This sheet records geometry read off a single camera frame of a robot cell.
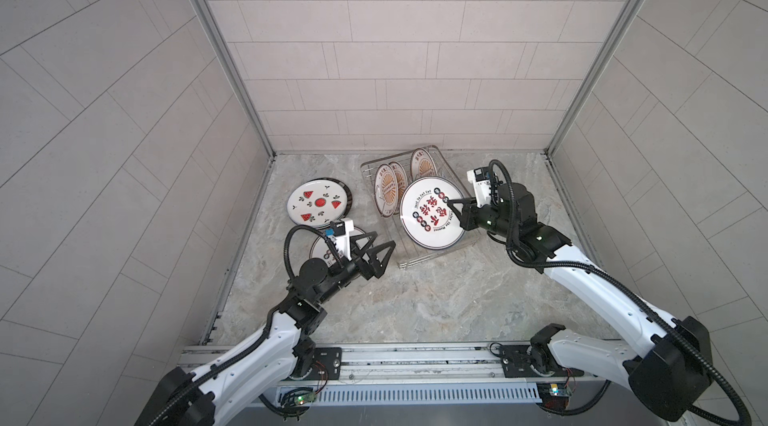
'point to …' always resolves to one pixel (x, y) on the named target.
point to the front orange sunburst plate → (386, 190)
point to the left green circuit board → (304, 398)
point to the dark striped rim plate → (327, 199)
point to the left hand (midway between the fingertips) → (392, 243)
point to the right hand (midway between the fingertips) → (447, 204)
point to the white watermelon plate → (296, 204)
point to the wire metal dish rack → (406, 254)
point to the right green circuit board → (553, 395)
